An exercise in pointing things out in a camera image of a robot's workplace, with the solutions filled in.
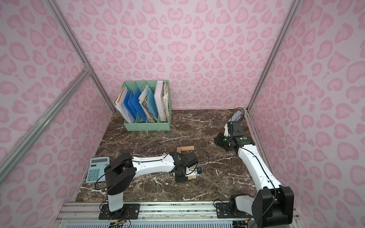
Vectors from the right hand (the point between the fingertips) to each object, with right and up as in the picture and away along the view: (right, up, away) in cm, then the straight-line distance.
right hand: (215, 139), depth 83 cm
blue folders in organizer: (-53, +23, +14) cm, 59 cm away
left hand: (-18, -22, +2) cm, 28 cm away
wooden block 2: (-15, -22, -1) cm, 27 cm away
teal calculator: (-72, -20, +3) cm, 74 cm away
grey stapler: (+21, +14, +27) cm, 37 cm away
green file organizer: (-43, +21, +12) cm, 50 cm away
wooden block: (-22, -9, +13) cm, 27 cm away
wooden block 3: (-17, -8, +13) cm, 22 cm away
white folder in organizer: (-35, +24, +12) cm, 44 cm away
